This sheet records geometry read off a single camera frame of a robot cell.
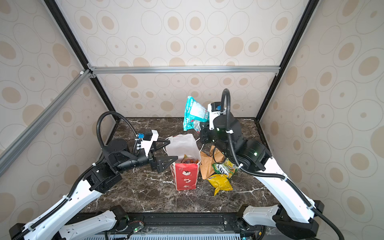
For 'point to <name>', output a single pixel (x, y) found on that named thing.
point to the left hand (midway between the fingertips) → (174, 152)
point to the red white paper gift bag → (185, 170)
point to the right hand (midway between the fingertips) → (202, 124)
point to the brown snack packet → (207, 161)
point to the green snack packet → (226, 167)
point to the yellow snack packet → (220, 182)
